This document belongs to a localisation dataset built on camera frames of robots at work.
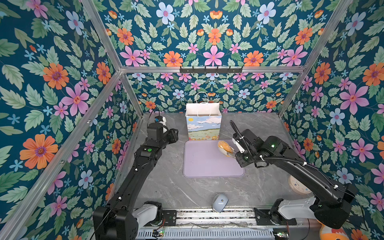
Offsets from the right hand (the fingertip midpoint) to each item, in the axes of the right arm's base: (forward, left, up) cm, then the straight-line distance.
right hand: (238, 157), depth 72 cm
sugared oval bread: (+12, +6, -6) cm, 15 cm away
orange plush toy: (-29, -36, -15) cm, 49 cm away
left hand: (+15, +31, +6) cm, 35 cm away
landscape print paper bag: (+24, +17, +2) cm, 29 cm away
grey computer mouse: (-17, +10, -13) cm, 23 cm away
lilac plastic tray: (+10, +18, -20) cm, 29 cm away
